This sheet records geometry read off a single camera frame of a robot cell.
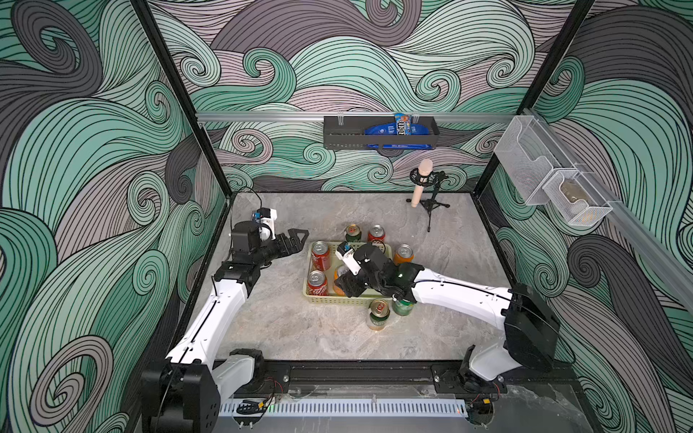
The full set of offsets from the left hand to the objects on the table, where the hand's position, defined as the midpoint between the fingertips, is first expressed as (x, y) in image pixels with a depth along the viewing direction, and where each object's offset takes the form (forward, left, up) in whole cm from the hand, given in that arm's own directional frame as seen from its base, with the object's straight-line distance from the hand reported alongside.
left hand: (297, 232), depth 79 cm
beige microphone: (+24, -43, +3) cm, 49 cm away
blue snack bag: (+36, -30, +13) cm, 49 cm away
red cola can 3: (-11, -6, -12) cm, 17 cm away
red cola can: (-1, -6, -12) cm, 14 cm away
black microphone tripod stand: (+24, -46, -4) cm, 52 cm away
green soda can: (-17, -32, -17) cm, 40 cm away
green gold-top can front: (-19, -24, -12) cm, 33 cm away
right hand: (-8, -15, -10) cm, 20 cm away
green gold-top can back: (+9, -18, -13) cm, 24 cm away
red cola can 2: (+9, -26, -13) cm, 31 cm away
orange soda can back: (0, -34, -12) cm, 36 cm away
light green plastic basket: (-13, -10, -17) cm, 24 cm away
